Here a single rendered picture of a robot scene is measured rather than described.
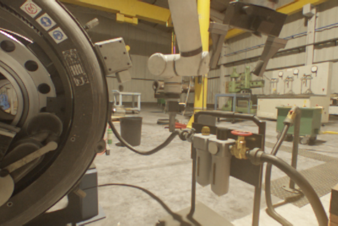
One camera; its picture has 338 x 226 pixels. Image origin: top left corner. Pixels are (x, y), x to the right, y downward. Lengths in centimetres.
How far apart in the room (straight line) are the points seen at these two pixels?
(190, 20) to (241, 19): 20
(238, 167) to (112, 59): 63
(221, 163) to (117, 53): 57
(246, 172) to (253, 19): 54
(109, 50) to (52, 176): 42
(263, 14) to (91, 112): 52
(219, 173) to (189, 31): 54
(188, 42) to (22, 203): 68
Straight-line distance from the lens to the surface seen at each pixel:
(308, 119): 322
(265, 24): 46
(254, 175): 77
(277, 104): 646
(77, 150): 60
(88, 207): 108
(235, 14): 47
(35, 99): 70
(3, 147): 58
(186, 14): 62
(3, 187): 62
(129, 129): 231
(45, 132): 62
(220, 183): 79
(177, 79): 83
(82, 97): 58
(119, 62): 65
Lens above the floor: 62
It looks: 4 degrees down
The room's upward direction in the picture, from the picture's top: 1 degrees clockwise
